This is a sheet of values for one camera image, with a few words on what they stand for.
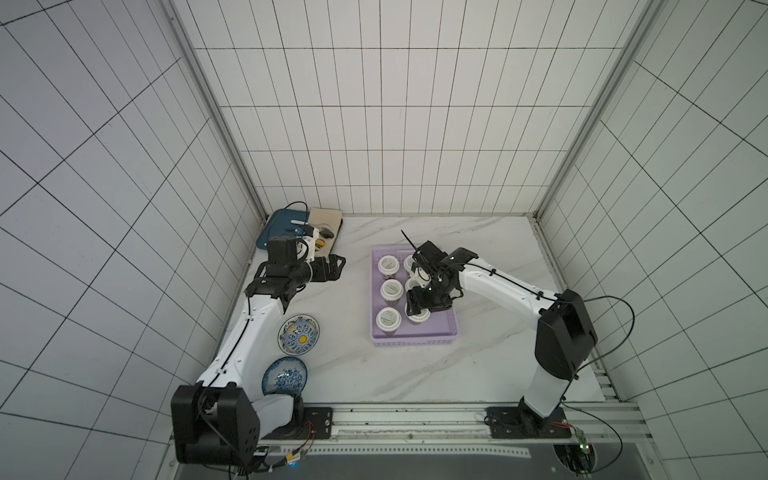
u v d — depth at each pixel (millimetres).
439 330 872
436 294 713
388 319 836
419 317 806
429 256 689
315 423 721
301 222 1178
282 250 600
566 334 457
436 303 730
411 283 897
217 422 383
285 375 793
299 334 874
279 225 1165
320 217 1178
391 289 905
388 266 964
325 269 712
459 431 727
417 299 740
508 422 716
